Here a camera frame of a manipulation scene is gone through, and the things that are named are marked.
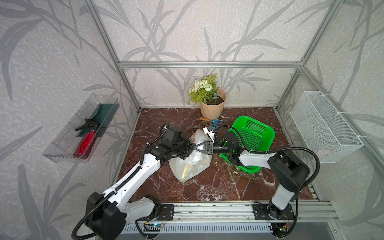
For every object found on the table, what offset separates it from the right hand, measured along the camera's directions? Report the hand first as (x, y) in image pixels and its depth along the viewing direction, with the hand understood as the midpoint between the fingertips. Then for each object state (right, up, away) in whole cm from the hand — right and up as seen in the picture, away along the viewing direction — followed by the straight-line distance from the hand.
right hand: (194, 149), depth 75 cm
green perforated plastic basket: (+44, +4, +27) cm, 52 cm away
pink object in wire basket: (+62, -1, -4) cm, 62 cm away
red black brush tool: (-43, +7, -14) cm, 46 cm away
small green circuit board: (-17, -36, -4) cm, 40 cm away
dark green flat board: (-41, +17, -7) cm, 45 cm away
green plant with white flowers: (+6, +33, +16) cm, 37 cm away
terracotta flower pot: (+12, +22, +28) cm, 38 cm away
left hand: (+2, +2, +1) cm, 3 cm away
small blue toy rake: (+14, +13, +37) cm, 41 cm away
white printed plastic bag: (+1, -7, -1) cm, 7 cm away
